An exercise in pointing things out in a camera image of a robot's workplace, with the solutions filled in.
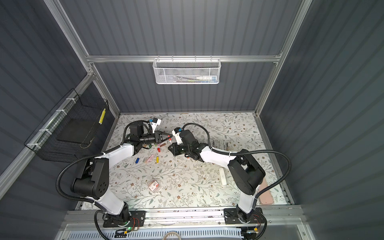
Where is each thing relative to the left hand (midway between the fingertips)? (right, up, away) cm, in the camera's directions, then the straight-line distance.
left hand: (172, 136), depth 84 cm
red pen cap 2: (-11, -10, +14) cm, 21 cm away
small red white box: (-10, -27, -2) cm, 29 cm away
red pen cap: (-1, -2, 0) cm, 2 cm away
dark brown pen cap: (-8, -7, +18) cm, 20 cm away
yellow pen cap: (-11, -15, +10) cm, 21 cm away
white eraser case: (+29, -24, 0) cm, 38 cm away
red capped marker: (-1, -3, -1) cm, 3 cm away
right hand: (-1, -7, +1) cm, 7 cm away
